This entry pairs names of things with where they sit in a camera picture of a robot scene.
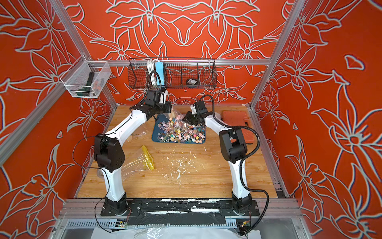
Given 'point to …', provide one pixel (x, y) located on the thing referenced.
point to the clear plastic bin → (86, 78)
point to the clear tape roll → (100, 174)
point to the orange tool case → (239, 118)
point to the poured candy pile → (175, 131)
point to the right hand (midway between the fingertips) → (183, 117)
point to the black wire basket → (178, 73)
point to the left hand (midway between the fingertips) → (171, 104)
